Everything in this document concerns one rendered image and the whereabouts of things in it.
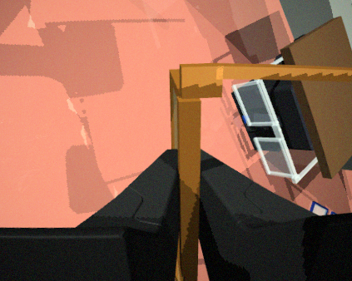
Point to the pale grey flat panel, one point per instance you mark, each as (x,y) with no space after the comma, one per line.
(305,15)

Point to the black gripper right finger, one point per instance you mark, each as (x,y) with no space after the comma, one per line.
(248,233)

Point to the brown tortoiseshell glasses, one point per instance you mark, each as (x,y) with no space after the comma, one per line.
(187,84)

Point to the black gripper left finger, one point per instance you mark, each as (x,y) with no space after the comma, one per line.
(132,238)

